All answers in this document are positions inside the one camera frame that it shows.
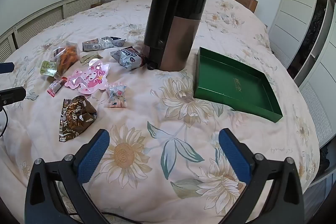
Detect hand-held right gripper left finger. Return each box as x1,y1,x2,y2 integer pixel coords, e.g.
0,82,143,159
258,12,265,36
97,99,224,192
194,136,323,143
24,129,111,224

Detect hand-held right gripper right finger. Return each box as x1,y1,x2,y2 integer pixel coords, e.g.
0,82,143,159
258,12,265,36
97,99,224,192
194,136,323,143
218,128,305,224

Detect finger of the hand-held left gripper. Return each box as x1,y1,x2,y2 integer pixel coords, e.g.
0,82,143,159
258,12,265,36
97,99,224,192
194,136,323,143
0,87,27,107
0,62,15,74

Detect small green snack packet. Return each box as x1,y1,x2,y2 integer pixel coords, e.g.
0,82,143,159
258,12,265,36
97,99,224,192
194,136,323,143
40,60,59,77

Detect brown foil snack packet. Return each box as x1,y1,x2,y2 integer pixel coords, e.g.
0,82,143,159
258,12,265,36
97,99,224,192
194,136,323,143
59,95,97,143

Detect small red snack packet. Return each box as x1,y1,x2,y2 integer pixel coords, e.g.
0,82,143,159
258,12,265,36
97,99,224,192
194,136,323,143
47,76,68,97

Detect clear bag of orange snacks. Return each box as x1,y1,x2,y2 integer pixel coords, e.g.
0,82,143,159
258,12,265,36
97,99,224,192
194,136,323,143
52,41,80,76

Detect small clear candy bag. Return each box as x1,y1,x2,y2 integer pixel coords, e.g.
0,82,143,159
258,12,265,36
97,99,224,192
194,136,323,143
104,83,128,108

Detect green cardboard tray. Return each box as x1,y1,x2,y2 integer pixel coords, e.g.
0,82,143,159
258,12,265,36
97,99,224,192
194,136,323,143
193,47,284,123

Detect pink cartoon snack bag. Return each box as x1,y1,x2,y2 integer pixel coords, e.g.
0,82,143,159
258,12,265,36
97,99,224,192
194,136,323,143
64,58,110,95

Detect small beige snack packet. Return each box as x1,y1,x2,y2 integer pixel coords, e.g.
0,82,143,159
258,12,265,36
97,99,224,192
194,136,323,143
79,51,103,65

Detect grey silver snack packet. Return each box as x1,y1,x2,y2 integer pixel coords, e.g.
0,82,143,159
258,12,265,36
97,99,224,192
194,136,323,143
82,36,126,52

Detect white and blue wafer packet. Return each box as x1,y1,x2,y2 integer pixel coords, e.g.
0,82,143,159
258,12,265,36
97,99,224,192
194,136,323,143
110,46,148,71

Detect white slatted radiator cover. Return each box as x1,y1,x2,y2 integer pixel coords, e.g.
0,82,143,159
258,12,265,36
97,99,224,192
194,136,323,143
0,0,108,63

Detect wooden nightstand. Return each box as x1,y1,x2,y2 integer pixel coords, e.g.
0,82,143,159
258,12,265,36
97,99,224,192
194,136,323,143
91,0,112,8

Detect black and bronze kettle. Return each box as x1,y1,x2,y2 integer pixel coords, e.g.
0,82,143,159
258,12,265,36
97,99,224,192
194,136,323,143
143,0,209,72

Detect dark hanging clothes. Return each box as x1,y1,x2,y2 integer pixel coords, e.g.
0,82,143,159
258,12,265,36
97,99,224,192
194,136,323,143
287,0,329,78

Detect white sliding wardrobe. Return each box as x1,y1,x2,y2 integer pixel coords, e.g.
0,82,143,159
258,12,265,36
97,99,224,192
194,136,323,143
267,0,336,188

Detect black cable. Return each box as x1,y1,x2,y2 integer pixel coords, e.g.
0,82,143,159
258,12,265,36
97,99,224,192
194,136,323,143
0,106,8,138
69,211,149,224

